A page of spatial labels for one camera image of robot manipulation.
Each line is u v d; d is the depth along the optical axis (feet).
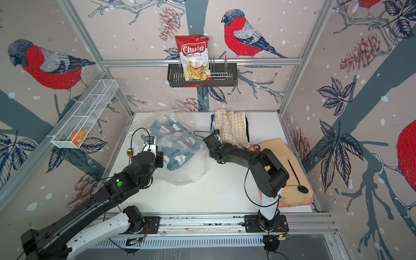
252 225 2.38
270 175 1.56
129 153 3.21
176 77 3.11
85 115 2.56
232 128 3.31
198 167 3.05
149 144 1.95
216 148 2.39
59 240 1.33
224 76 3.05
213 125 3.54
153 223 2.40
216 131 2.75
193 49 2.67
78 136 2.17
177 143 3.09
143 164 1.67
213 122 3.61
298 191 2.68
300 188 2.74
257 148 3.20
